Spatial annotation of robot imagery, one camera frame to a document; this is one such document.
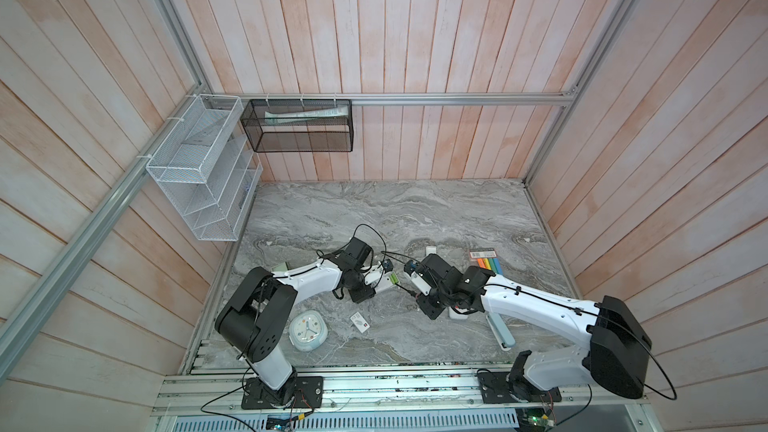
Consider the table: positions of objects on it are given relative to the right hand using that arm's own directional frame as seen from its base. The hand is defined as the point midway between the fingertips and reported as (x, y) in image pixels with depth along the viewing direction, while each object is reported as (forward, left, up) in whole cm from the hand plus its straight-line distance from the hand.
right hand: (422, 299), depth 83 cm
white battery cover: (+21, -5, -7) cm, 22 cm away
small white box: (-5, +18, -5) cm, 19 cm away
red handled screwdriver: (+2, +3, -1) cm, 4 cm away
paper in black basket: (+46, +36, +30) cm, 66 cm away
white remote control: (+8, +10, -6) cm, 14 cm away
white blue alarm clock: (-8, +32, -4) cm, 33 cm away
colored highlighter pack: (+17, -23, -6) cm, 29 cm away
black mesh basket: (+55, +42, +19) cm, 72 cm away
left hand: (+5, +17, -6) cm, 19 cm away
